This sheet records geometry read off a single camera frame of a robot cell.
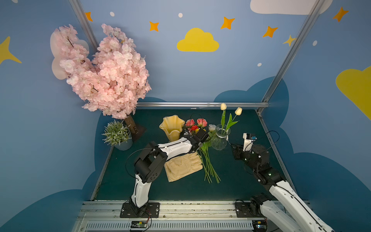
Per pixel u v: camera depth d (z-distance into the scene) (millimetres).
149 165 498
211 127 1042
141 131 1079
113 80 597
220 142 931
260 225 729
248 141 674
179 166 890
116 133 859
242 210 744
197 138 730
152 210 737
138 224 718
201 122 1109
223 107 863
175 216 739
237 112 819
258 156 558
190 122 1074
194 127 1034
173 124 907
